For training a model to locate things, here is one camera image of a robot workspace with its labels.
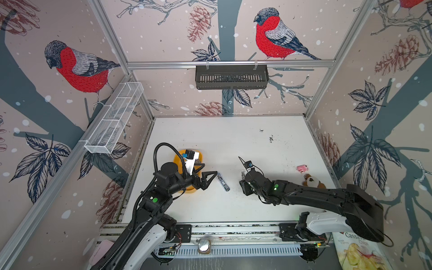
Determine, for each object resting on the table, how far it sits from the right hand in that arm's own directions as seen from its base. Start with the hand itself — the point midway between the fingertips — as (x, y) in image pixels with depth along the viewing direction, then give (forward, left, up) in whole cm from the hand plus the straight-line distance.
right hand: (241, 183), depth 84 cm
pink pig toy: (+12, -35, -4) cm, 37 cm away
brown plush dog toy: (+4, -38, -4) cm, 38 cm away
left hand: (-3, +14, +19) cm, 24 cm away
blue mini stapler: (-1, +8, -3) cm, 8 cm away
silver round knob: (-27, +15, +6) cm, 32 cm away
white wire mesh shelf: (+17, +62, +29) cm, 70 cm away
